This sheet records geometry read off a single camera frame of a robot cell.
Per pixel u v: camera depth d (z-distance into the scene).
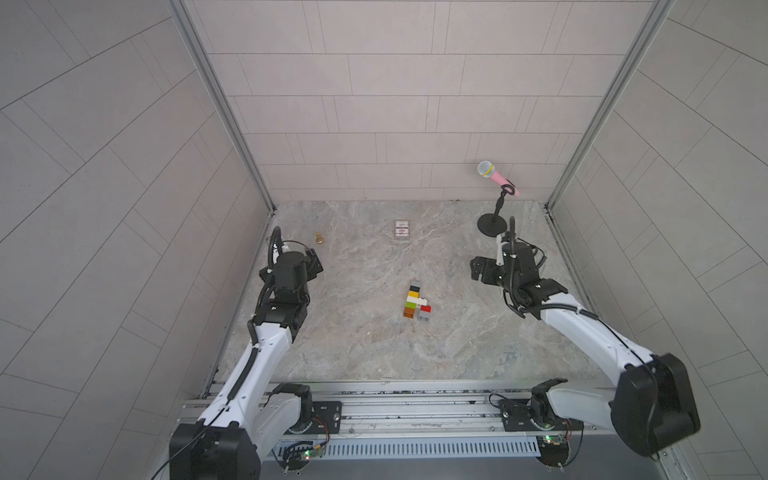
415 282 0.95
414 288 0.92
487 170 0.91
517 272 0.62
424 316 0.87
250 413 0.40
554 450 0.69
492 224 1.18
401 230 1.08
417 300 0.89
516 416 0.71
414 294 0.91
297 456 0.65
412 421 0.71
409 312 0.87
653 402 0.37
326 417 0.71
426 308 0.89
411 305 0.89
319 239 1.05
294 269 0.58
